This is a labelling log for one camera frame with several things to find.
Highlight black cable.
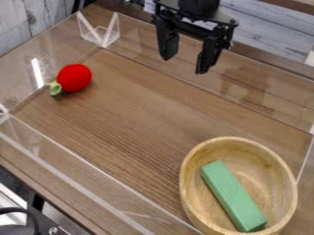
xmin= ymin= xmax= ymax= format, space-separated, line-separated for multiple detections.
xmin=0 ymin=207 xmax=38 ymax=235

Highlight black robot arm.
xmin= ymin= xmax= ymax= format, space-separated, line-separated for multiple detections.
xmin=153 ymin=0 xmax=239 ymax=74

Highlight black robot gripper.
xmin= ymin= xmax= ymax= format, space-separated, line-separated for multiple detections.
xmin=154 ymin=0 xmax=239 ymax=74

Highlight black table leg bracket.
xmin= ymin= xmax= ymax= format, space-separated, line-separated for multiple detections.
xmin=27 ymin=195 xmax=71 ymax=235

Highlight light wooden bowl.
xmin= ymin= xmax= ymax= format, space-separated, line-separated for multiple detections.
xmin=179 ymin=137 xmax=298 ymax=235

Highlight green rectangular block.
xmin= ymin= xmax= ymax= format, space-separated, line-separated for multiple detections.
xmin=201 ymin=161 xmax=269 ymax=233

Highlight red plush strawberry toy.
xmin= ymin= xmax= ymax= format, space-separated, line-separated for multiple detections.
xmin=47 ymin=64 xmax=92 ymax=96

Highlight clear acrylic enclosure wall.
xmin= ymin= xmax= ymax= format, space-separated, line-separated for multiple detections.
xmin=0 ymin=14 xmax=314 ymax=235

